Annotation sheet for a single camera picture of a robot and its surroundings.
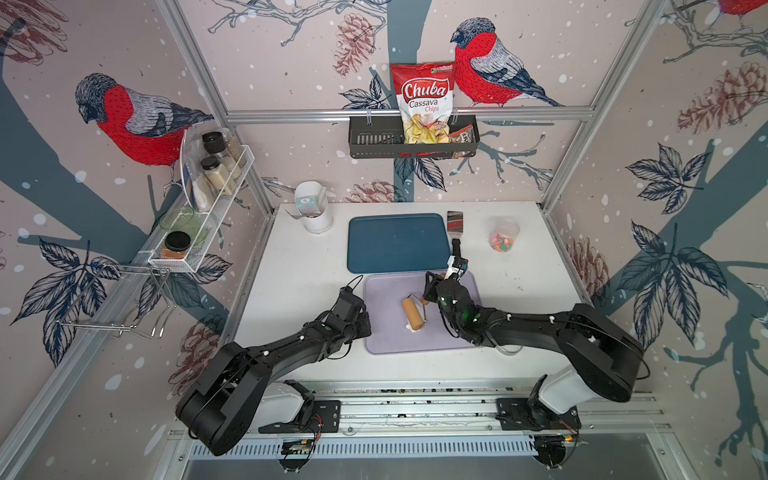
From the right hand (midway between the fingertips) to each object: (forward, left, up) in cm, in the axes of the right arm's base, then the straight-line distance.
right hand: (427, 275), depth 88 cm
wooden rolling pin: (-11, +4, -6) cm, 13 cm away
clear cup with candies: (+20, -28, -4) cm, 35 cm away
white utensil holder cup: (+25, +40, -5) cm, 48 cm away
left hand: (-10, +17, -9) cm, 21 cm away
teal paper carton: (+26, +42, +3) cm, 49 cm away
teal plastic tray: (+20, +12, -10) cm, 26 cm away
